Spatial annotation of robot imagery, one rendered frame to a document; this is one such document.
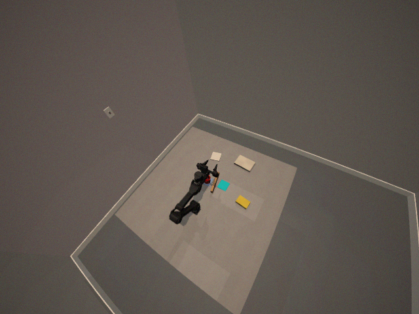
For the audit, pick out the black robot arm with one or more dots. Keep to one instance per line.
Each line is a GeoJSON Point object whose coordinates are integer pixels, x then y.
{"type": "Point", "coordinates": [194, 206]}

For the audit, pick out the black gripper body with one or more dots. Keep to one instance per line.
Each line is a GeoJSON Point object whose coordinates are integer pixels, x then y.
{"type": "Point", "coordinates": [214, 173]}

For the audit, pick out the yellow flat rectangular block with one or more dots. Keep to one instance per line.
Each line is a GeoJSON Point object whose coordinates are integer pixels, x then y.
{"type": "Point", "coordinates": [243, 202]}

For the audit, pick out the beige flat rectangular block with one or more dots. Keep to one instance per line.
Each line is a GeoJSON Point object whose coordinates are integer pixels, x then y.
{"type": "Point", "coordinates": [244, 163]}

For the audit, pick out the beige flat pad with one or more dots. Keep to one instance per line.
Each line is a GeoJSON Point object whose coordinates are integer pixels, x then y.
{"type": "Point", "coordinates": [215, 156]}

